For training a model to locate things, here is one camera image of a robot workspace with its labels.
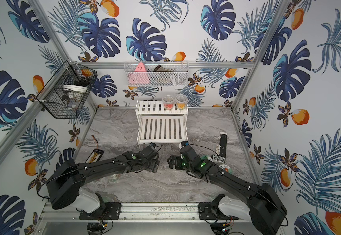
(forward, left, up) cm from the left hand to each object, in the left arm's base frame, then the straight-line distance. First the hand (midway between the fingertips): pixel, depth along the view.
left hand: (153, 161), depth 85 cm
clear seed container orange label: (+23, -14, +27) cm, 38 cm away
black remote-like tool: (+17, -44, -4) cm, 48 cm away
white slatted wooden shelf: (+22, +1, +6) cm, 23 cm away
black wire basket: (+30, +59, +20) cm, 69 cm away
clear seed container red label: (+23, -7, +27) cm, 36 cm away
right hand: (+1, -13, +3) cm, 13 cm away
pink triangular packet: (+42, +12, +29) cm, 52 cm away
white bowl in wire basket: (+26, +41, +28) cm, 57 cm away
